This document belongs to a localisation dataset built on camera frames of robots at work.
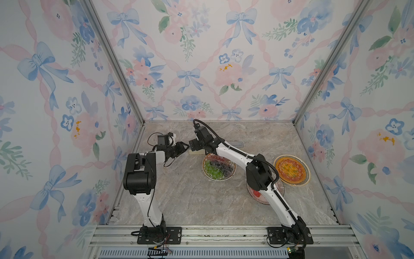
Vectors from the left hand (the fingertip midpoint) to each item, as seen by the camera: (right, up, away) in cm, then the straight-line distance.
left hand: (187, 146), depth 100 cm
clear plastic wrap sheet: (+62, -14, -7) cm, 64 cm away
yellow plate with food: (+63, -14, -5) cm, 64 cm away
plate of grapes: (+18, -12, -8) cm, 23 cm away
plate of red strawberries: (+39, -25, -16) cm, 49 cm away
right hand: (+6, +4, -4) cm, 9 cm away
